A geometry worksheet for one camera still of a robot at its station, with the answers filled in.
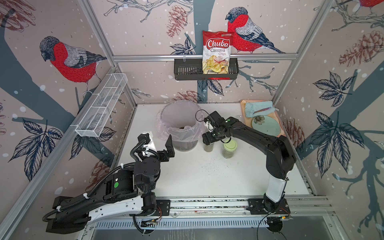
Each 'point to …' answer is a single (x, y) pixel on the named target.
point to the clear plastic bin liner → (161, 133)
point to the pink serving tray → (248, 120)
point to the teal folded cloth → (258, 108)
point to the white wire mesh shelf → (92, 124)
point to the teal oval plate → (266, 124)
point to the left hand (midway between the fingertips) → (164, 136)
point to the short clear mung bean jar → (209, 148)
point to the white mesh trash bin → (182, 121)
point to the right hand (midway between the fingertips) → (208, 138)
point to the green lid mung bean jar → (228, 149)
